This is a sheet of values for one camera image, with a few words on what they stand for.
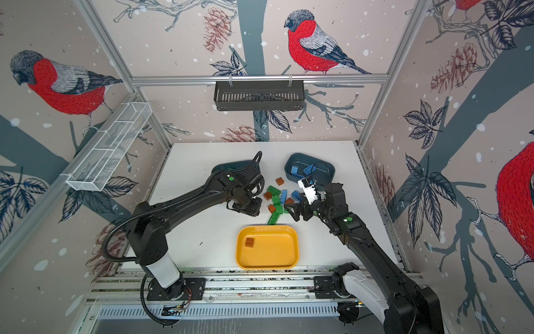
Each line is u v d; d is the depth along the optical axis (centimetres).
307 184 68
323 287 73
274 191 98
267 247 83
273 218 90
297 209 67
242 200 69
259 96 105
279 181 104
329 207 61
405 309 38
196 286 74
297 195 97
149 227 43
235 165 110
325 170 106
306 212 69
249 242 83
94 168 72
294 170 107
